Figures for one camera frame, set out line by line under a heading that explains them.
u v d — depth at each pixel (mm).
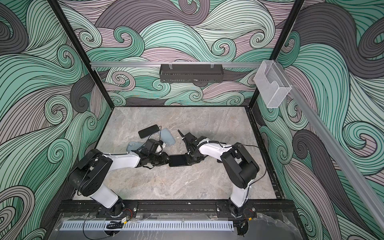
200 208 744
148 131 1049
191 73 991
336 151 513
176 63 933
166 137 1008
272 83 782
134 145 985
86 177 451
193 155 683
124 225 697
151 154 747
